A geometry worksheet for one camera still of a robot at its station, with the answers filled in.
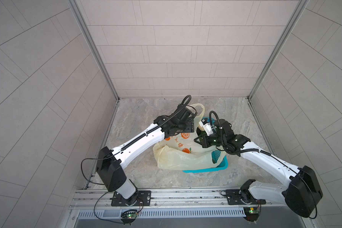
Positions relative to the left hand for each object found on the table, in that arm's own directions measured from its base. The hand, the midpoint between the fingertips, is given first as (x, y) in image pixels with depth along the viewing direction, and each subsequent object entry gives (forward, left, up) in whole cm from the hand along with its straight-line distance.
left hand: (192, 125), depth 77 cm
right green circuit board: (-38, -28, -19) cm, 51 cm away
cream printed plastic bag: (-14, +6, -2) cm, 16 cm away
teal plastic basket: (-15, -11, -4) cm, 20 cm away
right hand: (-6, -2, -5) cm, 8 cm away
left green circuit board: (-39, +30, -17) cm, 52 cm away
